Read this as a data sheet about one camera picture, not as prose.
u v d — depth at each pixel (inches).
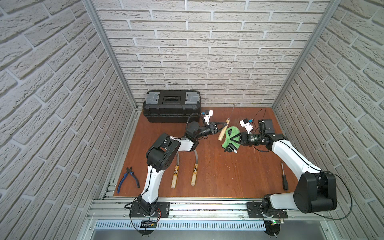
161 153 21.6
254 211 28.8
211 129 30.5
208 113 32.0
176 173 33.1
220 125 31.8
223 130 31.8
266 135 25.5
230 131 30.9
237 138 30.3
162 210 29.0
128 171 33.7
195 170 33.5
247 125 30.3
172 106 38.4
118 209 30.0
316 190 16.4
